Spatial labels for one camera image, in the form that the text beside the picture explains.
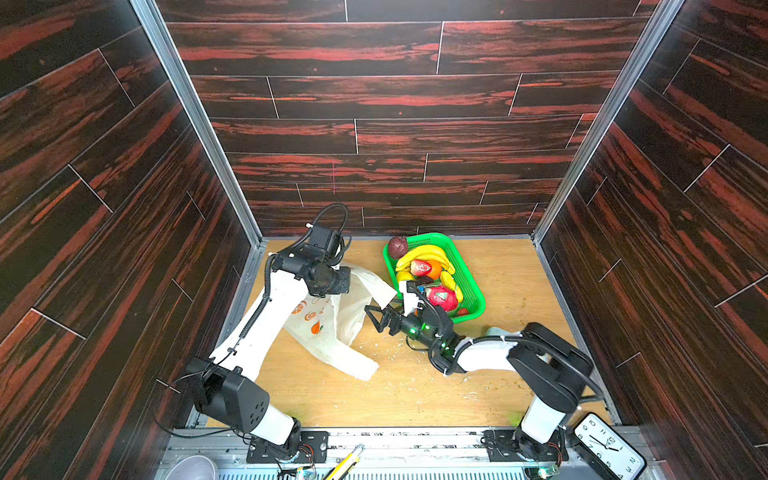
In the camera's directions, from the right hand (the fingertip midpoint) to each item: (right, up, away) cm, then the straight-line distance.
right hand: (378, 301), depth 82 cm
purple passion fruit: (+7, +16, +18) cm, 25 cm away
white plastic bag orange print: (-12, -6, -6) cm, 15 cm away
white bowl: (-42, -37, -14) cm, 57 cm away
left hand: (-9, +5, -2) cm, 10 cm away
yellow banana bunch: (+16, +15, +22) cm, 31 cm away
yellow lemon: (+9, +6, +19) cm, 22 cm away
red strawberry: (+14, +9, +20) cm, 26 cm away
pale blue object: (+36, -10, +8) cm, 38 cm away
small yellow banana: (+24, +4, +20) cm, 32 cm away
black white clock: (+57, -36, -12) cm, 68 cm away
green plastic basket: (+30, -1, +13) cm, 33 cm away
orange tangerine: (+20, +9, +22) cm, 31 cm away
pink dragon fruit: (+20, 0, +11) cm, 23 cm away
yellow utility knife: (-7, -38, -11) cm, 40 cm away
